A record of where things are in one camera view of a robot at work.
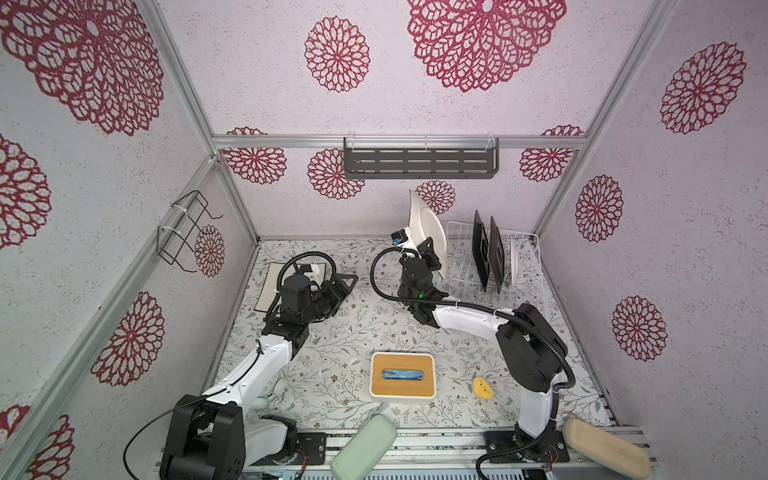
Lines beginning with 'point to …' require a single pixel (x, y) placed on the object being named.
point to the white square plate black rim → (424, 223)
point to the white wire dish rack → (523, 275)
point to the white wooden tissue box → (403, 376)
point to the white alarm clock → (272, 397)
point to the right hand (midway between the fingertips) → (434, 238)
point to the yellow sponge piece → (482, 388)
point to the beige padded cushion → (607, 450)
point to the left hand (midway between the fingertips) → (353, 288)
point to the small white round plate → (514, 259)
